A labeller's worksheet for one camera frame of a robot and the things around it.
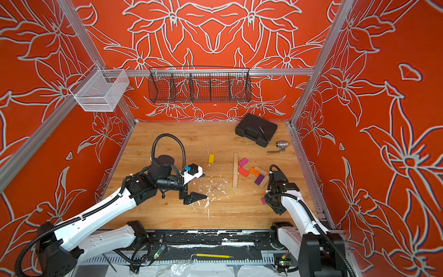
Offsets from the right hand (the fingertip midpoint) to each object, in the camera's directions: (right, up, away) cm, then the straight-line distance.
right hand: (270, 202), depth 83 cm
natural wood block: (-16, +20, +17) cm, 31 cm away
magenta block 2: (-3, 0, +2) cm, 3 cm away
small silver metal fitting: (+13, +28, +20) cm, 37 cm away
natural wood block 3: (-17, +9, +7) cm, 20 cm away
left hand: (-31, +14, -16) cm, 37 cm away
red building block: (-12, +13, +12) cm, 21 cm away
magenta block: (-12, +18, +15) cm, 26 cm away
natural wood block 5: (-1, +9, +7) cm, 11 cm away
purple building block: (-3, +9, +8) cm, 13 cm away
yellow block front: (-30, +19, +17) cm, 40 cm away
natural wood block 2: (-16, +14, +12) cm, 24 cm away
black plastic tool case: (-1, +38, +24) cm, 45 cm away
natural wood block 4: (-2, +13, +12) cm, 18 cm away
